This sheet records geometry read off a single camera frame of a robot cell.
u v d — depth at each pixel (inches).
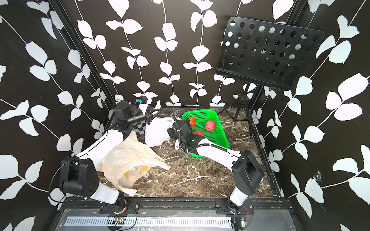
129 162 30.7
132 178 32.1
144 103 26.0
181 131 23.7
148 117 27.1
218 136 39.7
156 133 29.9
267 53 26.4
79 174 17.1
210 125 39.7
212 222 27.6
